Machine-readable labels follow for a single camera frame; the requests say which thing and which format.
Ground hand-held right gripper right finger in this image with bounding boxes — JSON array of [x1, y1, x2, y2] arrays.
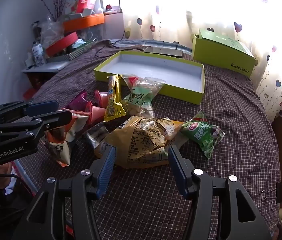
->
[[168, 145, 273, 240]]

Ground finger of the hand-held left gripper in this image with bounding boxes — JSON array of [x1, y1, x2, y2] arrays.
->
[[0, 109, 73, 143], [0, 100, 59, 126]]

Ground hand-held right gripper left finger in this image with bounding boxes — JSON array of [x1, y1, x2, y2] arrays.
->
[[13, 145, 118, 240]]

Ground orange and white snack packet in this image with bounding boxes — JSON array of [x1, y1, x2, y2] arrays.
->
[[42, 109, 93, 167]]

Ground purple snack packet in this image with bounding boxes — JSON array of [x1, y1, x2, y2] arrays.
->
[[67, 90, 88, 112]]

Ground dark silver snack packet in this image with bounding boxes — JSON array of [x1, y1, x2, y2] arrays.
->
[[85, 126, 110, 149]]

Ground pink jelly cup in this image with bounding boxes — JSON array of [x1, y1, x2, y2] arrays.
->
[[85, 101, 106, 126], [95, 90, 109, 108]]

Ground green snack packet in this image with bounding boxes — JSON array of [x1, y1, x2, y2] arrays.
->
[[180, 110, 225, 161]]

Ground large yellow snack bag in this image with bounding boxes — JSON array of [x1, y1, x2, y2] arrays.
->
[[95, 116, 185, 169]]

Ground gold long snack packet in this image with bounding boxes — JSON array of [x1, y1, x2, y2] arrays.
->
[[104, 74, 127, 122]]

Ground clear bag with green label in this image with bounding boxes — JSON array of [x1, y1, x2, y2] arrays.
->
[[122, 74, 166, 119]]

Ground shallow green cardboard tray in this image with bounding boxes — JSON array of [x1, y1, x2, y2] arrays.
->
[[94, 51, 205, 105]]

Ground red flat box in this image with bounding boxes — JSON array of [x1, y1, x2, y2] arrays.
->
[[22, 87, 39, 101]]

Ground white small table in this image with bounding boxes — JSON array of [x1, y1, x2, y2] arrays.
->
[[22, 61, 69, 73]]

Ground white bottle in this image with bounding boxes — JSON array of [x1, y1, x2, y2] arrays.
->
[[31, 41, 47, 67]]

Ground red round tin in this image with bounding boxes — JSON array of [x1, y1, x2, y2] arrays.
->
[[45, 32, 79, 57]]

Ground green striped box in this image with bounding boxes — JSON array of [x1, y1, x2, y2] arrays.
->
[[47, 40, 98, 63]]

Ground brown checked bedsheet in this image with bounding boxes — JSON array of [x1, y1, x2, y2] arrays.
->
[[13, 40, 282, 240]]

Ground clear plastic bag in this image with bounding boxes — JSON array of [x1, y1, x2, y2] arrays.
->
[[39, 15, 65, 48]]

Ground clear storage bin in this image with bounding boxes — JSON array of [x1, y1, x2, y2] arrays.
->
[[76, 26, 106, 43]]

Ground orange storage box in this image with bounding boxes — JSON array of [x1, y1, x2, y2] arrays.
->
[[63, 13, 105, 33]]

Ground black binder clip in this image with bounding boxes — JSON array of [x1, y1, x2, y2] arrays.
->
[[261, 182, 282, 204]]

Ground dried twig branches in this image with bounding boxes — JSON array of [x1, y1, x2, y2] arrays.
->
[[34, 0, 67, 20]]

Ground colourful printed bag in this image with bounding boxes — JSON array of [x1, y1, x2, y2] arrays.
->
[[64, 0, 84, 15]]

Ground lime green tall box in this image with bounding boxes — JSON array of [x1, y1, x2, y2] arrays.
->
[[192, 34, 258, 78]]

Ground black smartphone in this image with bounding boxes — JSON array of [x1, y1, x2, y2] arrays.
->
[[143, 45, 183, 58]]

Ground dark green flat box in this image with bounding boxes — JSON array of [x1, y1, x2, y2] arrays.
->
[[198, 28, 256, 61]]

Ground heart print curtain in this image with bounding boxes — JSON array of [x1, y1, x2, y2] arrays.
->
[[122, 0, 282, 123]]

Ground black charging cable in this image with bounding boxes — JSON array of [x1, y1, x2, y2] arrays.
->
[[95, 30, 146, 58]]

